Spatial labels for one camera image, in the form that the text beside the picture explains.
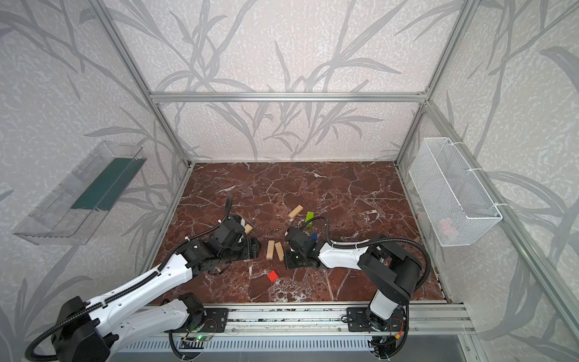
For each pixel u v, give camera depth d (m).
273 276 0.83
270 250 0.89
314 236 0.94
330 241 0.62
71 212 0.64
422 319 0.75
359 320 0.73
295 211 1.02
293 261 0.77
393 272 0.45
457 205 0.61
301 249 0.68
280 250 0.89
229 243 0.61
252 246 0.72
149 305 0.48
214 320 0.73
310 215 0.99
